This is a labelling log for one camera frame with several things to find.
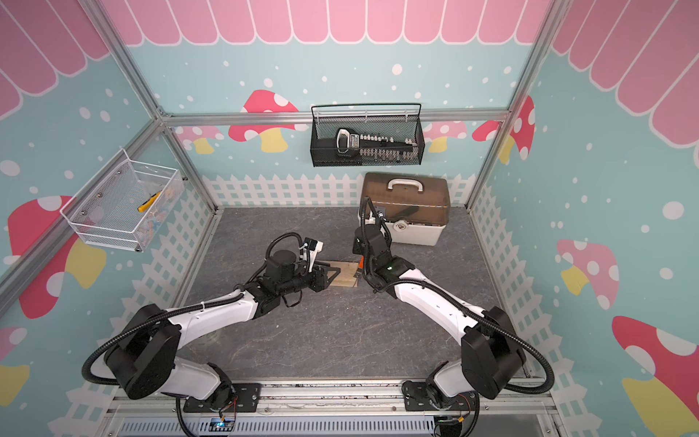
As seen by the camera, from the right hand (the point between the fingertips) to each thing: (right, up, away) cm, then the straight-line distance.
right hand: (365, 228), depth 82 cm
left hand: (-9, -14, +1) cm, 16 cm away
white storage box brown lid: (+18, +7, +14) cm, 24 cm away
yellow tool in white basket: (-62, +6, -7) cm, 62 cm away
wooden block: (-7, -17, +10) cm, 21 cm away
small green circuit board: (-40, -53, -10) cm, 67 cm away
